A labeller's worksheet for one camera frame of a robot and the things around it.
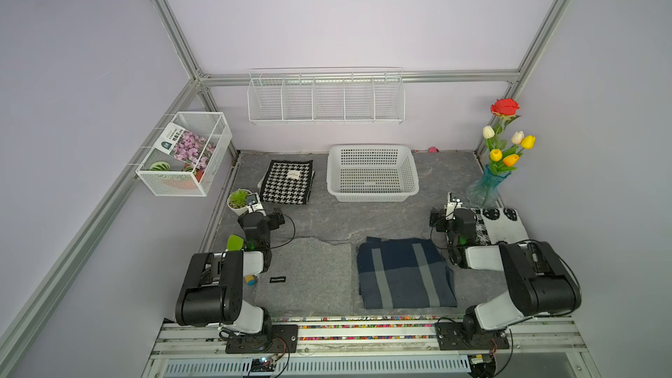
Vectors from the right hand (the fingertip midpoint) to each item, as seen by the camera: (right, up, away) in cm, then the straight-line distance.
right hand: (447, 206), depth 95 cm
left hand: (-66, 0, -3) cm, 66 cm away
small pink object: (+5, +24, +29) cm, 38 cm away
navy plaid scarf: (-18, -20, -12) cm, 30 cm away
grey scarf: (-49, -21, -14) cm, 55 cm away
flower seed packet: (-84, +20, -21) cm, 89 cm away
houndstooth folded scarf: (-61, +9, +10) cm, 62 cm away
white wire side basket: (-87, +11, -23) cm, 91 cm away
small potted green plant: (-76, +2, -2) cm, 76 cm away
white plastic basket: (-26, +13, +10) cm, 31 cm away
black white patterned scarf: (+17, -6, -3) cm, 18 cm away
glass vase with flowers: (+12, +18, -15) cm, 26 cm away
